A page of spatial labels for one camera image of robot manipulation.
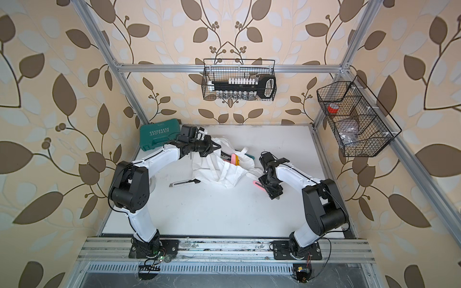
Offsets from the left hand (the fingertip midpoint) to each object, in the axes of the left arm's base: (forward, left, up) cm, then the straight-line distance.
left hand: (219, 143), depth 88 cm
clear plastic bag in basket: (-5, -55, +16) cm, 57 cm away
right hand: (-16, -23, -16) cm, 32 cm away
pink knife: (0, -7, -14) cm, 16 cm away
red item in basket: (+13, -56, +12) cm, 59 cm away
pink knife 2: (-14, -21, -18) cm, 31 cm away
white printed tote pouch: (-11, -4, -4) cm, 12 cm away
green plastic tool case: (+19, +44, -15) cm, 50 cm away
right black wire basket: (-4, -61, +17) cm, 63 cm away
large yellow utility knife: (+1, -9, -16) cm, 19 cm away
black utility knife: (+1, -3, -13) cm, 13 cm away
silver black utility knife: (-13, +19, -18) cm, 29 cm away
